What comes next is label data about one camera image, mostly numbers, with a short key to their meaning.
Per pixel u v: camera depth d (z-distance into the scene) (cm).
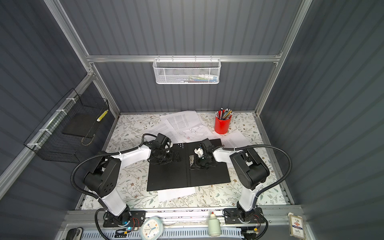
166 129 112
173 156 83
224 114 102
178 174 89
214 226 65
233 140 103
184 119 116
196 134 108
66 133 72
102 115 82
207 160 73
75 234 67
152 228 69
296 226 70
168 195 81
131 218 72
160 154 77
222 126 106
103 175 47
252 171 50
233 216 73
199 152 89
